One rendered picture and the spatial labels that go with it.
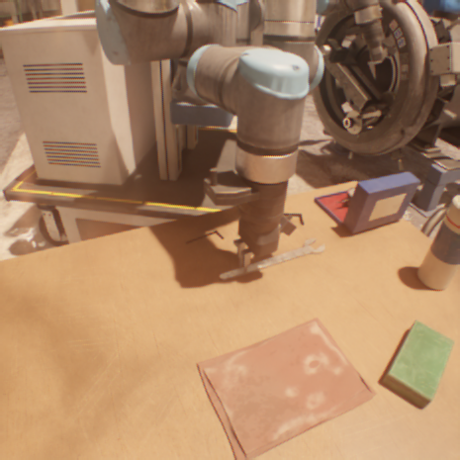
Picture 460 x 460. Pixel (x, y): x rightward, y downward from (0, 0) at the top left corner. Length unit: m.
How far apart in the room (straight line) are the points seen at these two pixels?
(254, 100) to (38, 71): 0.81
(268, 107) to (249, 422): 0.39
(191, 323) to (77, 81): 0.76
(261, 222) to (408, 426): 0.36
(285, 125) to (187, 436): 0.41
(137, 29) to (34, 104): 0.51
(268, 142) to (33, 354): 0.46
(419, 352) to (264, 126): 0.40
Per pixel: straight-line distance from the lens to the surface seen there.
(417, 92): 1.47
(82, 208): 1.17
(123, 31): 0.78
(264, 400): 0.47
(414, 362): 0.56
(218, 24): 0.87
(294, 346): 0.53
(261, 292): 0.60
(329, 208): 0.83
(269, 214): 0.52
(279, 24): 0.60
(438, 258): 0.68
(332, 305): 0.61
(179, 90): 0.92
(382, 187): 0.73
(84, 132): 1.11
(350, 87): 1.68
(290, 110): 0.44
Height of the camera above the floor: 0.92
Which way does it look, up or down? 38 degrees down
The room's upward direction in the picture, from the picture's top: 2 degrees clockwise
